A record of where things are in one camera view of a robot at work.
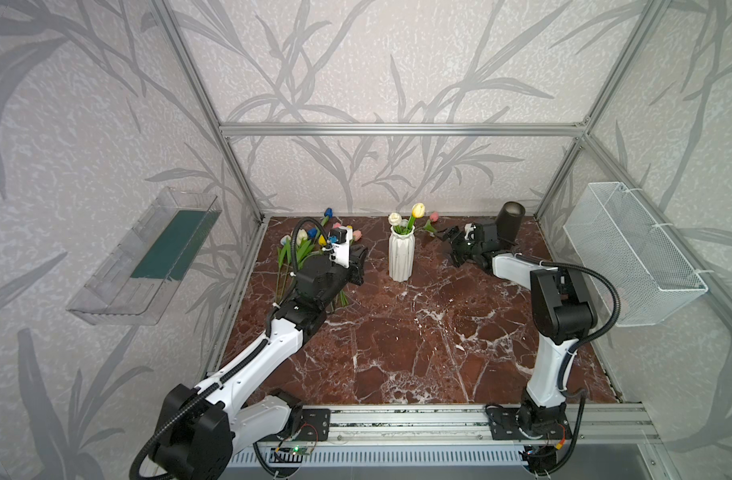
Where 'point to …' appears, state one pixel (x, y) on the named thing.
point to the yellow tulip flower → (418, 211)
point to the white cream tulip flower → (394, 218)
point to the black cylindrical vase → (508, 222)
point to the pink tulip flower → (430, 226)
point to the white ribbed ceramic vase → (401, 255)
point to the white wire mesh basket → (616, 236)
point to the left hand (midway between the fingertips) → (369, 239)
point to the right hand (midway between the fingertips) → (437, 232)
